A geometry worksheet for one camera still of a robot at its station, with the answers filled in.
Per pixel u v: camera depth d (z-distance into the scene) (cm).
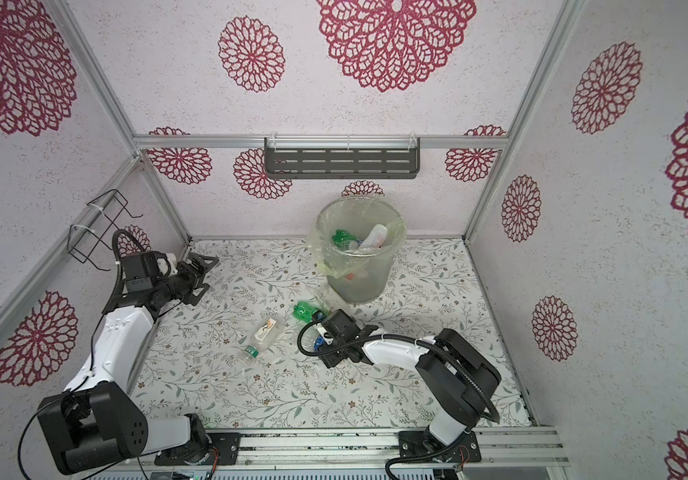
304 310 98
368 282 97
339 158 92
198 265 73
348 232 100
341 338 69
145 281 61
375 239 93
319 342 85
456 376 46
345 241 97
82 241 73
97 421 41
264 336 88
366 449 75
